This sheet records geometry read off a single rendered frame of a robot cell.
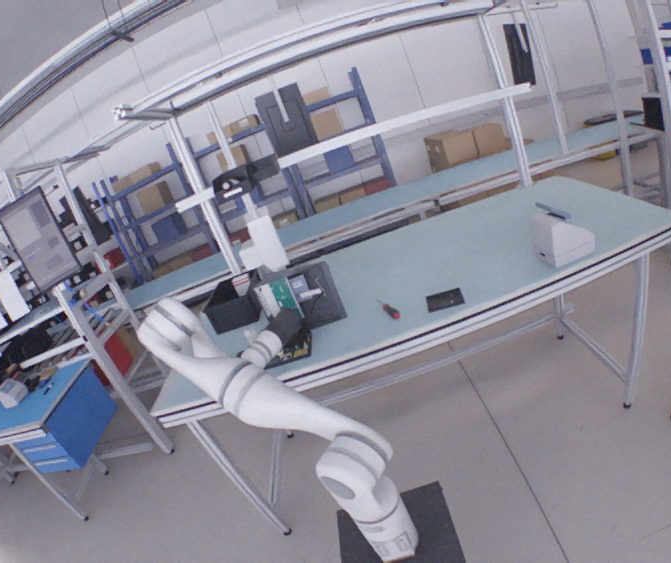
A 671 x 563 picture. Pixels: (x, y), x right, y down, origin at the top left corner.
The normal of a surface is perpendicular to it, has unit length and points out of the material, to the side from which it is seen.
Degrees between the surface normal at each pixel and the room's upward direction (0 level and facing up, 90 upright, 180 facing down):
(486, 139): 90
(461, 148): 90
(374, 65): 90
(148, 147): 90
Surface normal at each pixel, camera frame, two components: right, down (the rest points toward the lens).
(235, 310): 0.05, 0.38
